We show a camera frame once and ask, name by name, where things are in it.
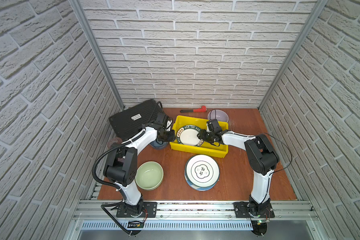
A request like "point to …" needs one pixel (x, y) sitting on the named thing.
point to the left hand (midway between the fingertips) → (174, 135)
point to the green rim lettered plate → (187, 135)
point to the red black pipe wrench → (203, 108)
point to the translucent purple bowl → (220, 115)
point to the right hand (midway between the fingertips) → (199, 134)
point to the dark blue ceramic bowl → (156, 145)
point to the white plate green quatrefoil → (202, 171)
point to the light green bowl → (149, 175)
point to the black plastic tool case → (127, 123)
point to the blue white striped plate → (200, 188)
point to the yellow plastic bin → (220, 151)
